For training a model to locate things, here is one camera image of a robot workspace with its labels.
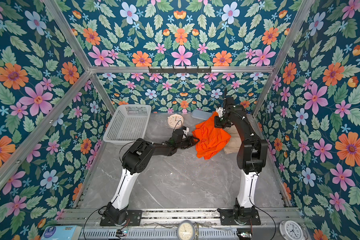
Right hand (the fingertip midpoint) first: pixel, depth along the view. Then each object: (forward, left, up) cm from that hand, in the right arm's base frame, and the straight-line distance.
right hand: (217, 124), depth 93 cm
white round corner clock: (-54, -29, -13) cm, 63 cm away
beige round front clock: (-54, +19, -12) cm, 59 cm away
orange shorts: (-10, +3, -5) cm, 11 cm away
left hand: (-4, +10, -9) cm, 14 cm away
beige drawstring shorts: (-6, -13, -11) cm, 18 cm away
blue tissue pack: (-55, +74, -9) cm, 93 cm away
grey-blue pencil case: (+23, +8, -14) cm, 28 cm away
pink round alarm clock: (+14, +28, -12) cm, 34 cm away
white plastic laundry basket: (+13, +64, -14) cm, 67 cm away
